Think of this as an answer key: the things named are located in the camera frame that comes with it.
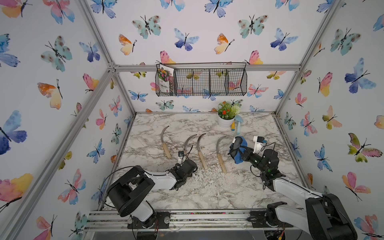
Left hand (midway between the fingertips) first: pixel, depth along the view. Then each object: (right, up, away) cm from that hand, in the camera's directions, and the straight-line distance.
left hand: (188, 165), depth 93 cm
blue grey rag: (+28, +7, -14) cm, 32 cm away
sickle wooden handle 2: (-3, +8, +6) cm, 10 cm away
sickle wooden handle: (-16, +12, +8) cm, 22 cm away
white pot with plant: (+25, +32, +8) cm, 42 cm away
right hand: (+28, +14, -11) cm, 33 cm away
